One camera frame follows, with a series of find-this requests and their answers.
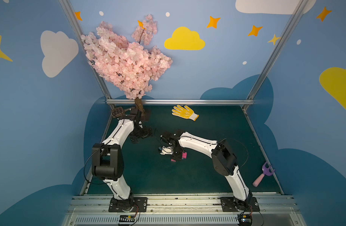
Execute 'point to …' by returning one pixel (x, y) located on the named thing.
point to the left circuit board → (127, 219)
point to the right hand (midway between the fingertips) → (178, 154)
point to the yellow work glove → (185, 112)
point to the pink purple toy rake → (267, 170)
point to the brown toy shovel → (119, 111)
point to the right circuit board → (244, 220)
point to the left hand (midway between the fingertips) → (146, 136)
